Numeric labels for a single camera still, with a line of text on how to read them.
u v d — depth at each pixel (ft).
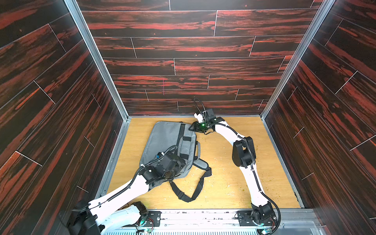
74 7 2.18
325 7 2.18
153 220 2.41
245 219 2.40
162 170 1.91
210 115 2.83
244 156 2.11
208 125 2.67
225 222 2.41
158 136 3.32
